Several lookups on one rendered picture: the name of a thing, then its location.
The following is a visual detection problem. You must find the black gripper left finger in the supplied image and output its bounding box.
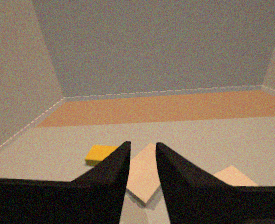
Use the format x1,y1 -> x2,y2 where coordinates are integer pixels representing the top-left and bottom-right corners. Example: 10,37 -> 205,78
0,141 -> 131,224

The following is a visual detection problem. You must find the yellow flat block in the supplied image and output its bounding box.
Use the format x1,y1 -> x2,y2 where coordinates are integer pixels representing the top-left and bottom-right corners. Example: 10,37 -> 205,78
84,145 -> 118,166

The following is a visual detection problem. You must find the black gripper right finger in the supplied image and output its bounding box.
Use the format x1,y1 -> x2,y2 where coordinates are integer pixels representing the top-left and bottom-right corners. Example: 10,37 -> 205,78
155,142 -> 275,224

